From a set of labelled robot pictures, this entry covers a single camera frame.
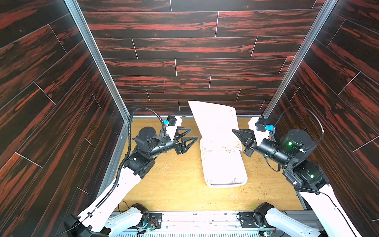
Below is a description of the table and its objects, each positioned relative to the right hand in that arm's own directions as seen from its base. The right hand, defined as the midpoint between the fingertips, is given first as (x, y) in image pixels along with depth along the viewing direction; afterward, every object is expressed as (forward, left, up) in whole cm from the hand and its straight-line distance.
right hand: (238, 126), depth 55 cm
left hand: (-1, +17, -5) cm, 18 cm away
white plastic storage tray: (+2, -1, -38) cm, 38 cm away
